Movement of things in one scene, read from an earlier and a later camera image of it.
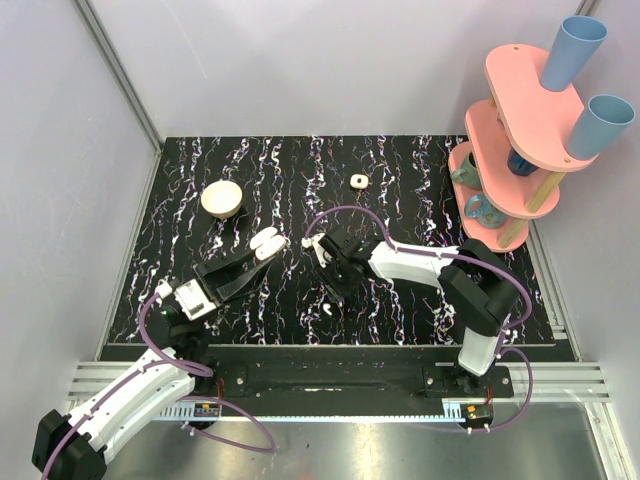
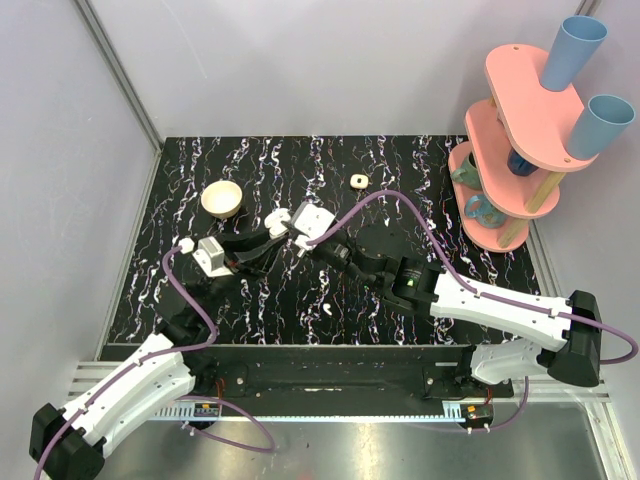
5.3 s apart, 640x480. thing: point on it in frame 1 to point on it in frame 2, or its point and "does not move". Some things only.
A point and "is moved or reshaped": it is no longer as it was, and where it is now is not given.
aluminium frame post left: (122, 74) does not move
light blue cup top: (576, 43) does not move
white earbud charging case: (266, 243) is moved or reshaped
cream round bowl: (221, 199) does not move
